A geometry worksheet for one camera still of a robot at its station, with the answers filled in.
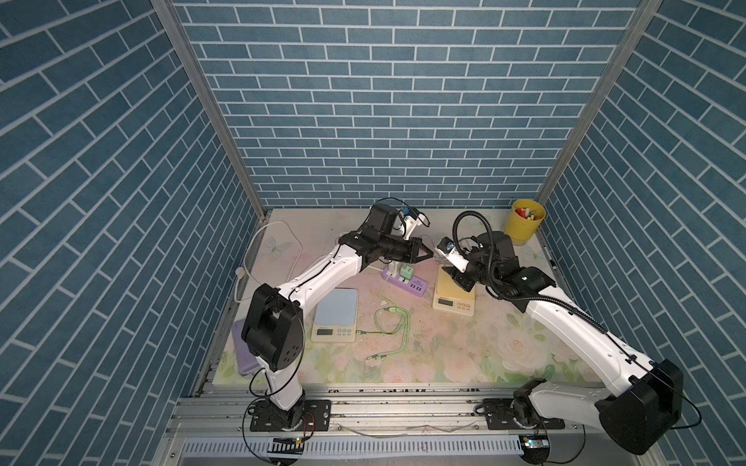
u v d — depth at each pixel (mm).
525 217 999
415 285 959
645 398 379
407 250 720
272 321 488
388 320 912
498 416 733
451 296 932
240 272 1031
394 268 940
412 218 734
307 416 724
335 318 902
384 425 736
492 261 578
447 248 665
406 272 938
